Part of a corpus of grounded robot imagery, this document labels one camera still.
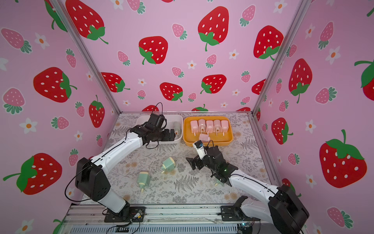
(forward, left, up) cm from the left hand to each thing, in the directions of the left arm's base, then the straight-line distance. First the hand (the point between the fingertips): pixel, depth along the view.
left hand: (170, 134), depth 86 cm
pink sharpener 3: (+16, -25, -11) cm, 32 cm away
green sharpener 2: (-14, +1, -11) cm, 18 cm away
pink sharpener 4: (+16, -31, -10) cm, 36 cm away
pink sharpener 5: (+16, -36, -11) cm, 41 cm away
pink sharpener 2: (+16, -20, -10) cm, 27 cm away
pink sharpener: (+15, -14, -11) cm, 23 cm away
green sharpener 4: (-30, -25, +5) cm, 39 cm away
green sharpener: (+13, -2, -9) cm, 16 cm away
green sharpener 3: (-23, +14, -11) cm, 29 cm away
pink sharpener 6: (+5, -21, -10) cm, 24 cm away
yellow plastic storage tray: (+9, -11, -17) cm, 22 cm away
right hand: (-9, -16, -3) cm, 19 cm away
